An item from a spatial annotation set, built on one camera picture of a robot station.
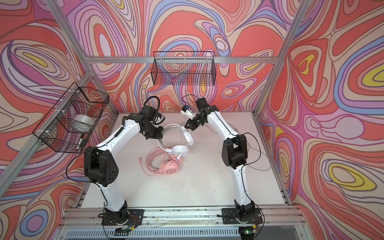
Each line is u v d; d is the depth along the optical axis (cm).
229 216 73
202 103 78
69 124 74
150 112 71
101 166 48
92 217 75
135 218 72
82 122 70
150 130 74
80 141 73
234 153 59
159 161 92
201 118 75
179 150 77
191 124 82
